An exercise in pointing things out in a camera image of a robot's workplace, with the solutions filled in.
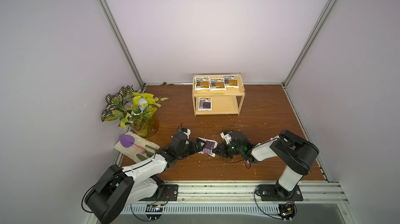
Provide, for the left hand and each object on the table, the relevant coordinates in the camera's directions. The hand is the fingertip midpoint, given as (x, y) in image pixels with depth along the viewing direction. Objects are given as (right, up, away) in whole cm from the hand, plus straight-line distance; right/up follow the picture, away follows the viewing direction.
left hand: (203, 146), depth 83 cm
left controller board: (-24, -25, -12) cm, 37 cm away
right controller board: (+38, -25, -14) cm, 48 cm away
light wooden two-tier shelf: (+8, +29, +4) cm, 31 cm away
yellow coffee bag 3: (+17, +37, +9) cm, 42 cm away
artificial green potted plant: (-37, +21, -4) cm, 43 cm away
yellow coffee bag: (-1, +36, +7) cm, 36 cm away
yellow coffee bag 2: (+8, +35, +7) cm, 36 cm away
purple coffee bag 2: (+1, +22, +23) cm, 32 cm away
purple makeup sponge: (-46, +1, +7) cm, 47 cm away
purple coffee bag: (+3, -1, +4) cm, 5 cm away
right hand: (+4, -2, +1) cm, 5 cm away
